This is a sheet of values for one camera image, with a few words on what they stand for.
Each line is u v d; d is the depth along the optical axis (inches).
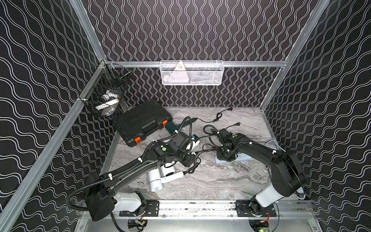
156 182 30.8
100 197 15.1
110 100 30.2
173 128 39.7
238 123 42.7
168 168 29.0
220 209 30.1
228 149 26.0
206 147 38.4
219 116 45.0
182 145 22.8
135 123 39.6
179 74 35.4
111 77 38.9
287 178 17.7
